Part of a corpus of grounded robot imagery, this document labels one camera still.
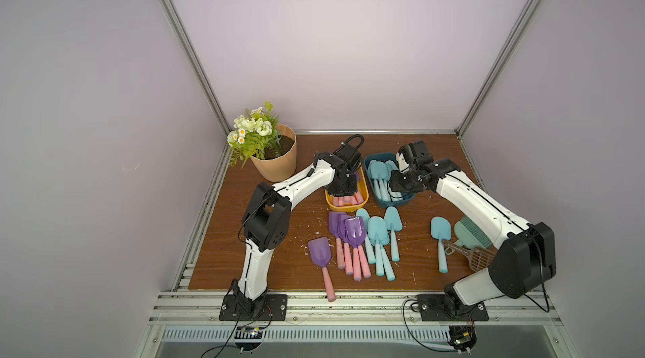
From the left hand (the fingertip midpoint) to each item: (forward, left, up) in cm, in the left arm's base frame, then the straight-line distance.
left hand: (355, 191), depth 90 cm
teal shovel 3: (-15, -10, -8) cm, 19 cm away
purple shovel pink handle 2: (-2, +3, -1) cm, 4 cm away
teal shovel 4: (-8, -14, -8) cm, 18 cm away
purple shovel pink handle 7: (-13, 0, -8) cm, 15 cm away
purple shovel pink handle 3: (0, -1, -5) cm, 6 cm away
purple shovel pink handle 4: (0, 0, -5) cm, 6 cm away
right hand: (+2, -13, +9) cm, 16 cm away
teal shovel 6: (+8, -9, -7) cm, 14 cm away
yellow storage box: (+5, -3, -6) cm, 8 cm away
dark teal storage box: (+18, -12, -1) cm, 22 cm away
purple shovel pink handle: (-1, +6, -6) cm, 8 cm away
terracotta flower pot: (+8, +28, +7) cm, 30 cm away
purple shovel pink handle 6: (-9, +8, -7) cm, 14 cm away
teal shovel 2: (-9, -7, -6) cm, 13 cm away
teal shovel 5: (-12, -31, -7) cm, 33 cm away
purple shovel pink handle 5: (-19, +12, -7) cm, 24 cm away
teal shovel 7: (+14, -11, -6) cm, 19 cm away
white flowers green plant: (+9, +34, +21) cm, 41 cm away
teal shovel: (-5, -3, -7) cm, 10 cm away
